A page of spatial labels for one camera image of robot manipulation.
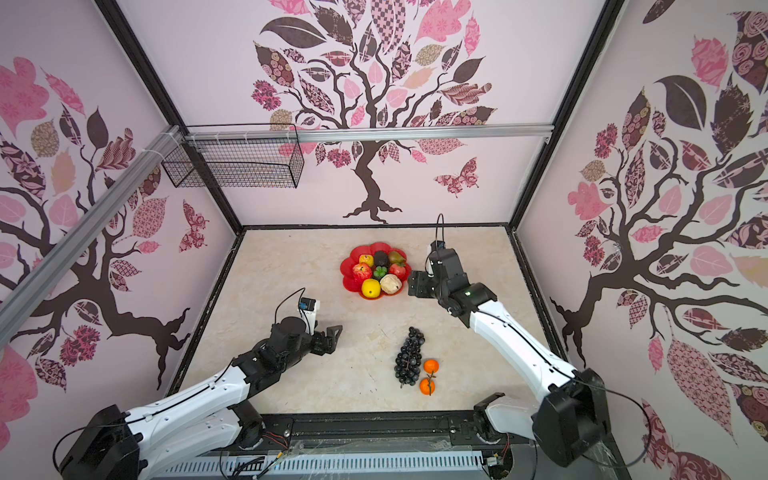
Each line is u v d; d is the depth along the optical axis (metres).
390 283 0.94
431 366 0.83
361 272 0.99
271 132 0.92
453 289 0.60
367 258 1.03
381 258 1.04
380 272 1.00
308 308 0.71
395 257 1.03
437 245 0.71
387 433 0.75
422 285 0.71
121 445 0.41
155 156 0.79
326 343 0.74
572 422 0.48
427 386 0.79
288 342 0.62
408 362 0.82
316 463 0.70
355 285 0.98
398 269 1.00
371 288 0.95
